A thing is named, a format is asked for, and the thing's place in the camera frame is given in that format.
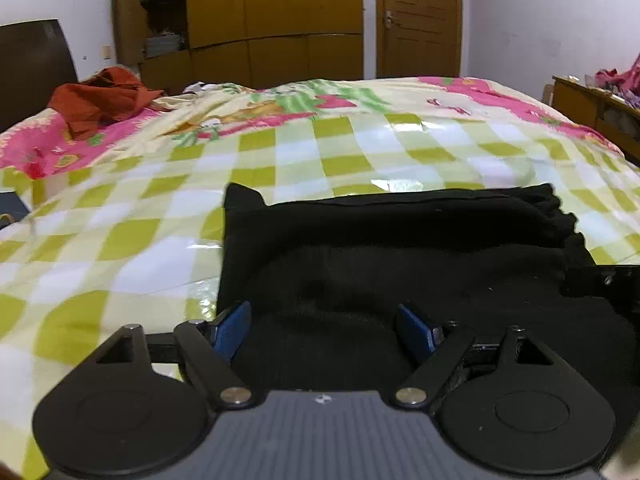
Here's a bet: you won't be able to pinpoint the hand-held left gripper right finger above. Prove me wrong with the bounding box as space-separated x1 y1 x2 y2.
394 302 558 408

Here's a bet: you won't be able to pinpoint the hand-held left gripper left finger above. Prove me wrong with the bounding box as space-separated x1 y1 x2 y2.
95 300 253 408

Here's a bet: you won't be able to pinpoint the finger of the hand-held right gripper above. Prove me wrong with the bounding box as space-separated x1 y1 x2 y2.
560 264 640 306

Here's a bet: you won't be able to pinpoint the black pants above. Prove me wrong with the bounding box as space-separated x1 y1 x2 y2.
216 182 633 396

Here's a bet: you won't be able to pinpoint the wooden desk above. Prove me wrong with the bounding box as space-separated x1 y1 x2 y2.
542 75 640 166

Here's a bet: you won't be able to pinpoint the pile of colourful clothes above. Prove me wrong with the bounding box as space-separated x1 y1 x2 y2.
587 52 640 108

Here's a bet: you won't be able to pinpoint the dark blue notebook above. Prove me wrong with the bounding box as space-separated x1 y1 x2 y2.
0 190 32 231

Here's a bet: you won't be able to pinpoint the red cloth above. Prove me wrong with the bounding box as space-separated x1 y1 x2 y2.
47 66 166 142

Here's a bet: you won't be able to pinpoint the grey box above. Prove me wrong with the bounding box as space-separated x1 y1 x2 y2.
145 32 182 56

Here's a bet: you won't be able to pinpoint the wooden door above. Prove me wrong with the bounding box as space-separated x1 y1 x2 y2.
375 0 463 80

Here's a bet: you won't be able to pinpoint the dark brown headboard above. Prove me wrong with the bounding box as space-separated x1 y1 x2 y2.
0 19 80 133

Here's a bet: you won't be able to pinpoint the wooden wardrobe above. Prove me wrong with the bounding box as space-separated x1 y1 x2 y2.
111 0 365 92

